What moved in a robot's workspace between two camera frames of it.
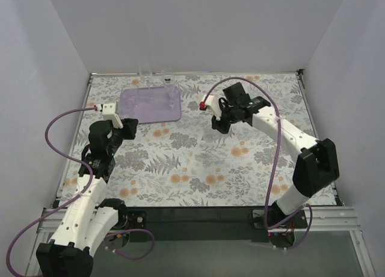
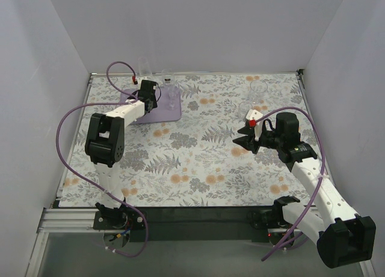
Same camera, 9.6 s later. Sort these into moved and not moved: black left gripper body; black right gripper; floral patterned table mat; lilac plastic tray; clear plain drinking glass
Moved: black left gripper body; black right gripper
Not moved: clear plain drinking glass; lilac plastic tray; floral patterned table mat
